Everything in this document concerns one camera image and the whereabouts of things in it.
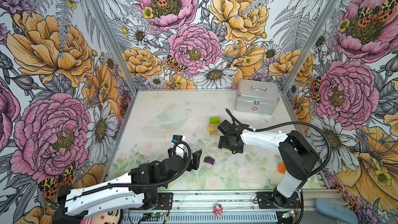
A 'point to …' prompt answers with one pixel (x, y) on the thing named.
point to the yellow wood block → (209, 128)
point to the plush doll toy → (111, 217)
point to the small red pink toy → (218, 210)
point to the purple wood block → (209, 159)
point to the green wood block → (214, 120)
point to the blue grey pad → (336, 212)
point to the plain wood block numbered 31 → (212, 130)
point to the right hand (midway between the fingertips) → (228, 151)
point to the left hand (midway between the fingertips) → (191, 153)
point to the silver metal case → (257, 96)
